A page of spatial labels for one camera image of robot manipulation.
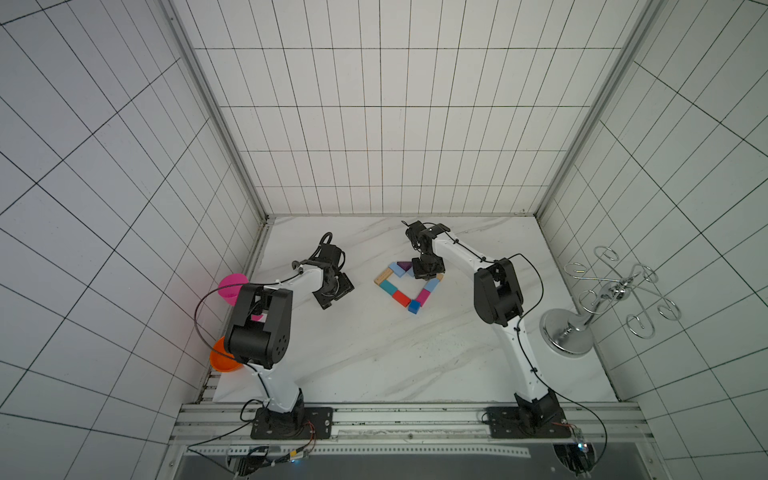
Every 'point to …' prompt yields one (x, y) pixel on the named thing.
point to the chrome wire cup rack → (570, 332)
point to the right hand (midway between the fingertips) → (427, 270)
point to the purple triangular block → (405, 264)
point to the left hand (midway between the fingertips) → (340, 297)
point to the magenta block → (422, 296)
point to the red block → (404, 300)
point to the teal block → (388, 286)
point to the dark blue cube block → (414, 306)
